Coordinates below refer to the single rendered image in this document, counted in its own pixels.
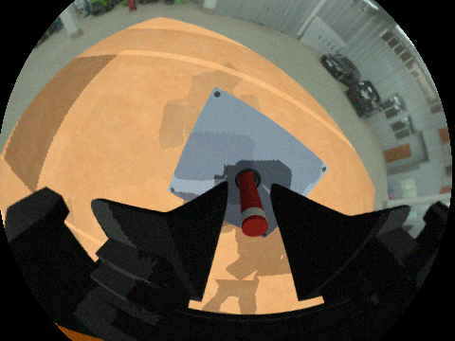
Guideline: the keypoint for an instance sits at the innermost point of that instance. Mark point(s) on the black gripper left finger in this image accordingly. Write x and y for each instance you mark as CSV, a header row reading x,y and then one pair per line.
x,y
187,236

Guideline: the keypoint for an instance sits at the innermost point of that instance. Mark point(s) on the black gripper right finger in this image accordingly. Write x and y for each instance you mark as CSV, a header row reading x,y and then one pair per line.
x,y
320,242

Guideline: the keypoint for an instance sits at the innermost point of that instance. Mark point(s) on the red peg with white band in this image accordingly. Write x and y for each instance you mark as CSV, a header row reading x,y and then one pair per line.
x,y
254,222

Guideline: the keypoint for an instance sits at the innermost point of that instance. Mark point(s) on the grey sloped panel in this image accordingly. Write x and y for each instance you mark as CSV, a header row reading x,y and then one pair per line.
x,y
230,138

